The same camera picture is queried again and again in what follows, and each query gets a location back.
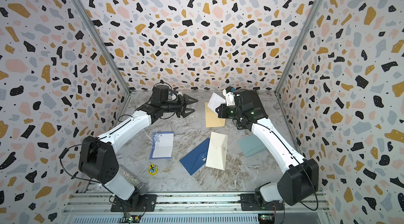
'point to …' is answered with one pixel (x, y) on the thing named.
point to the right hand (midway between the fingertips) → (215, 110)
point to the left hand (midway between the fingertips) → (198, 104)
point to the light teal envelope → (250, 145)
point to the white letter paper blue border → (162, 145)
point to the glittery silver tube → (141, 188)
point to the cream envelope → (217, 151)
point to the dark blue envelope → (197, 158)
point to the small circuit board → (130, 219)
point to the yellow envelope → (212, 120)
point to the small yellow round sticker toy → (152, 169)
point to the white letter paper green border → (215, 101)
